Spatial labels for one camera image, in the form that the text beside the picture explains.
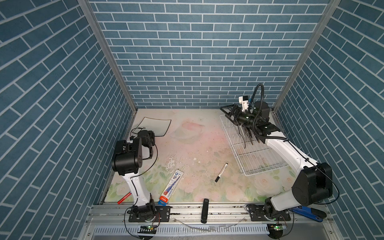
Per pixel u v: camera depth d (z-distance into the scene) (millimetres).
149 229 721
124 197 783
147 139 812
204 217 694
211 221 732
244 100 732
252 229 706
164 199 772
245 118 681
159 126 1081
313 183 426
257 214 732
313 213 711
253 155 920
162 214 736
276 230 710
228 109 707
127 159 532
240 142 988
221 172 866
